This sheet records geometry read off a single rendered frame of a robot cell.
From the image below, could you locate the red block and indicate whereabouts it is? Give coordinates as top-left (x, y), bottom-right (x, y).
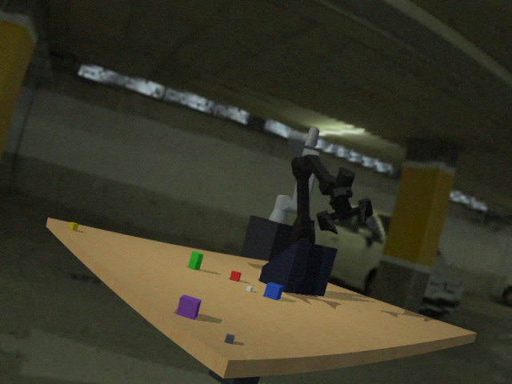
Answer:
top-left (230, 271), bottom-right (241, 282)

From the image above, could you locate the purple block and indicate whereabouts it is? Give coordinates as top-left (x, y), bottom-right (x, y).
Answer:
top-left (176, 295), bottom-right (201, 320)

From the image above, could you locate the blue block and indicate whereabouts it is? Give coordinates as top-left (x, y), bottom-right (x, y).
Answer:
top-left (264, 282), bottom-right (284, 300)

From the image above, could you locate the green block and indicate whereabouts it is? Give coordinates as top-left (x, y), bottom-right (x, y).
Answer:
top-left (188, 260), bottom-right (202, 270)
top-left (190, 251), bottom-right (203, 262)

